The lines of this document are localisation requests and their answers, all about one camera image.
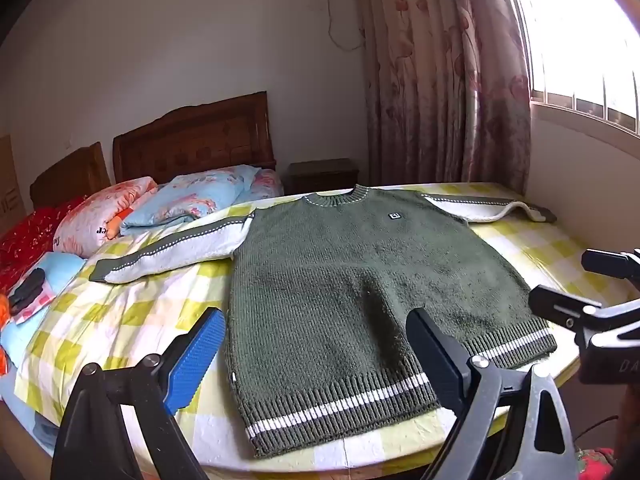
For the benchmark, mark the pink floral pillow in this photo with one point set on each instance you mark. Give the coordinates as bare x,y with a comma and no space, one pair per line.
95,220

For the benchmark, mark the red floral cloth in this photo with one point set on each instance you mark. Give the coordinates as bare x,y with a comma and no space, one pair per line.
595,462

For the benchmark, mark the small wooden headboard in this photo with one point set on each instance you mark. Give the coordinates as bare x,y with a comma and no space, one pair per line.
70,180

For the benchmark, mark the cardboard box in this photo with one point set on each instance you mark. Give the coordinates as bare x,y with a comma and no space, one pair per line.
10,185

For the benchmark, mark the orange cloth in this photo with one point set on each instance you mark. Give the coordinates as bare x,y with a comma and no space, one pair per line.
3,310

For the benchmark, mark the dark wooden nightstand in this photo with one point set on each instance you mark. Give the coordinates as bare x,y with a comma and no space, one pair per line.
322,177

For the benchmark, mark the barred window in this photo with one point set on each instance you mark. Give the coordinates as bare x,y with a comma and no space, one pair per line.
575,35

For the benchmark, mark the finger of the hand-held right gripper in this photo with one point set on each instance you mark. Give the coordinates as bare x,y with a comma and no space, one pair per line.
560,306
607,262

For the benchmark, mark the black object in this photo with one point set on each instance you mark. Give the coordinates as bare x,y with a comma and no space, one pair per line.
27,290

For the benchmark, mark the light blue floral pillow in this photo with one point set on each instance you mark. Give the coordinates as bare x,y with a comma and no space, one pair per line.
200,197

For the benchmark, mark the floral curtain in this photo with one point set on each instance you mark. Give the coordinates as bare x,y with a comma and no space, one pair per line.
435,75

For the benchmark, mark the red patterned blanket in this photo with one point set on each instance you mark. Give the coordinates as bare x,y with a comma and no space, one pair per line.
25,240

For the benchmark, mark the green and white knit sweater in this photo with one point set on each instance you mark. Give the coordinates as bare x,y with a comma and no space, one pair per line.
350,285

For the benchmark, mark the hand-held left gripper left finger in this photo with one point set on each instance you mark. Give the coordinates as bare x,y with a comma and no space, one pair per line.
200,350

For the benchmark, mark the large wooden headboard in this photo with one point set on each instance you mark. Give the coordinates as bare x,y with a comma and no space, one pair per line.
195,142

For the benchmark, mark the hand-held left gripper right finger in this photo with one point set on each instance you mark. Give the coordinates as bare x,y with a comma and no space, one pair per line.
432,355

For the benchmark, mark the yellow checked bed sheet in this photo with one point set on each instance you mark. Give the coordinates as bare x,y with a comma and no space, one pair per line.
140,310

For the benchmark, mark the light blue cloth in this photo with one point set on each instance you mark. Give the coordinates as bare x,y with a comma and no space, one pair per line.
65,267

